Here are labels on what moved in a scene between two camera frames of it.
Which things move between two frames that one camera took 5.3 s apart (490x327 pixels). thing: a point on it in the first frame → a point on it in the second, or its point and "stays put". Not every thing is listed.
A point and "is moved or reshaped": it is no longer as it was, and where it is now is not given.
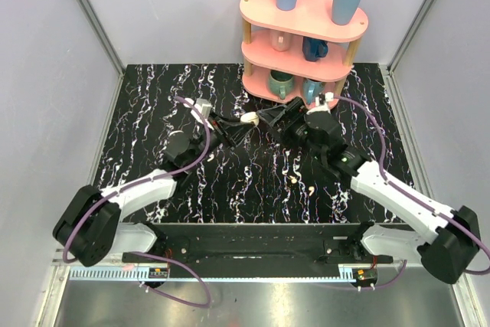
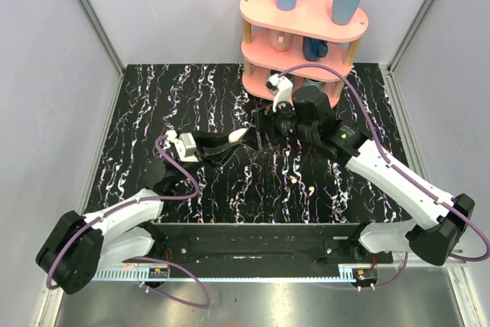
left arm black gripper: (223, 134) → (201, 148)
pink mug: (280, 40) stays put
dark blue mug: (313, 49) stays put
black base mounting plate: (262, 243) stays put
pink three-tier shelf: (305, 43) stays put
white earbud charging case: (249, 117) is moved or reshaped
